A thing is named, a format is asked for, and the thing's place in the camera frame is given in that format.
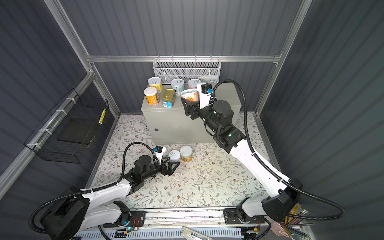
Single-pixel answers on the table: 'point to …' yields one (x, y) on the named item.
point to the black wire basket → (72, 125)
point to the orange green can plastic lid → (186, 153)
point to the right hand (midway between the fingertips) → (190, 97)
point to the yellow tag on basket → (102, 116)
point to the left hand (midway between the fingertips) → (174, 160)
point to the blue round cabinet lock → (156, 129)
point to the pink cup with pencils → (291, 228)
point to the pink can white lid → (174, 156)
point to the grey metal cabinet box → (163, 126)
